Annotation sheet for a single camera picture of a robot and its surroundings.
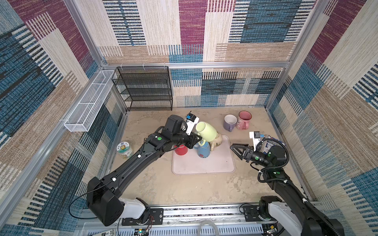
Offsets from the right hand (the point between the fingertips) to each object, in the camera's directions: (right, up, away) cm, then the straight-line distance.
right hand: (233, 148), depth 75 cm
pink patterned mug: (+14, +14, +24) cm, 31 cm away
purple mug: (+7, +14, +33) cm, 36 cm away
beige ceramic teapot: (-5, +1, +18) cm, 19 cm away
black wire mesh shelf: (-55, +38, +33) cm, 74 cm away
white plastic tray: (-2, -11, +21) cm, 24 cm away
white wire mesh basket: (-73, +15, -4) cm, 74 cm away
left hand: (-16, +6, -2) cm, 17 cm away
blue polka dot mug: (-14, -4, +12) cm, 19 cm away
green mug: (-14, +9, -5) cm, 17 cm away
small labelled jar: (-61, -2, +14) cm, 63 cm away
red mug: (-27, -5, +21) cm, 35 cm away
